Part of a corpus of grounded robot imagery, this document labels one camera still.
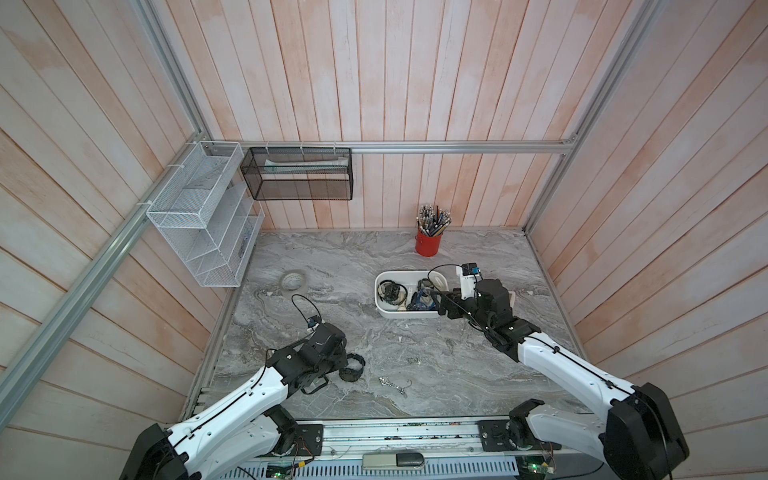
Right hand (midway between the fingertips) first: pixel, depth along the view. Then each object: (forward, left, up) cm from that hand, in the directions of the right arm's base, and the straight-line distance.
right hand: (442, 290), depth 84 cm
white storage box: (+5, +9, -10) cm, 14 cm away
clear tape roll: (+12, +49, -13) cm, 53 cm away
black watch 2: (-21, +26, -11) cm, 35 cm away
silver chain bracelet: (-21, +16, -16) cm, 31 cm away
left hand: (-17, +29, -9) cm, 35 cm away
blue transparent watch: (+4, +4, -13) cm, 14 cm away
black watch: (+6, +14, -11) cm, 19 cm away
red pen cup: (+29, +1, -14) cm, 33 cm away
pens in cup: (+29, 0, 0) cm, 29 cm away
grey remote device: (-40, +14, -10) cm, 44 cm away
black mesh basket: (+40, +47, +12) cm, 62 cm away
